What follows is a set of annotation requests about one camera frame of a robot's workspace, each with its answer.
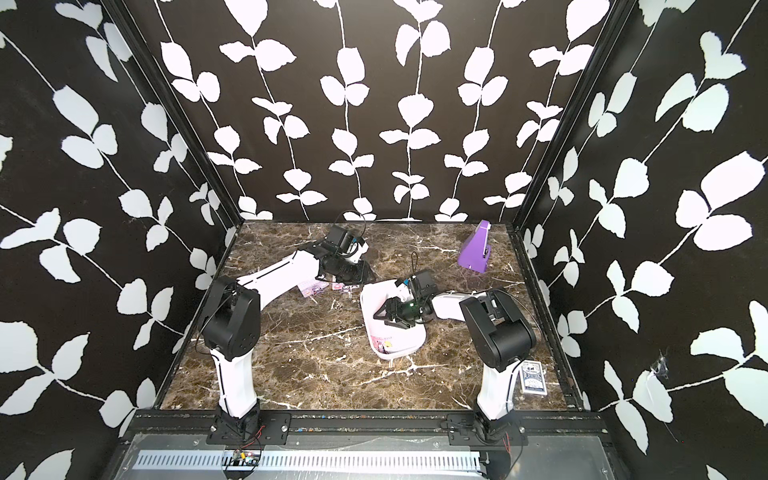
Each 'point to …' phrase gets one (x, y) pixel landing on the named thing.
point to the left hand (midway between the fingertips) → (374, 275)
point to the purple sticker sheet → (309, 288)
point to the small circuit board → (247, 457)
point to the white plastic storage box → (388, 341)
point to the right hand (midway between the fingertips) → (379, 316)
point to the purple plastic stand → (476, 248)
